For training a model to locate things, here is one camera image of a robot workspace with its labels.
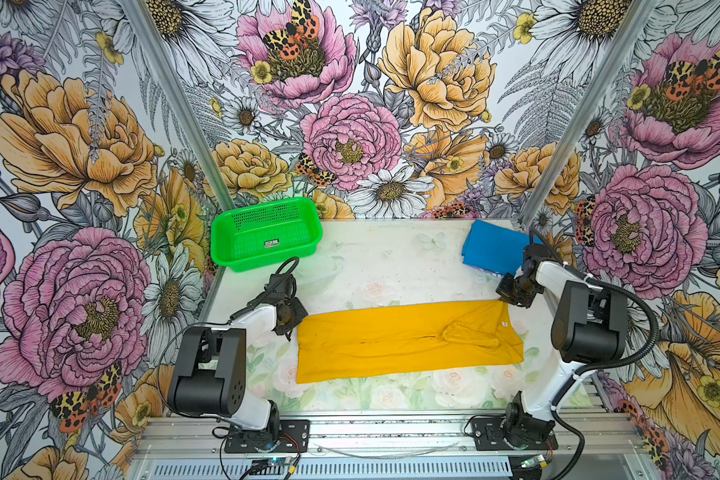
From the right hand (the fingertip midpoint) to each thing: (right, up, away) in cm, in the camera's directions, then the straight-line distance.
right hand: (502, 302), depth 96 cm
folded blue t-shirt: (+3, +17, +13) cm, 22 cm away
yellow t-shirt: (-42, -11, -6) cm, 44 cm away
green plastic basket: (-85, +22, +23) cm, 91 cm away
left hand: (-64, -6, -2) cm, 64 cm away
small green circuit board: (-63, -33, -25) cm, 75 cm away
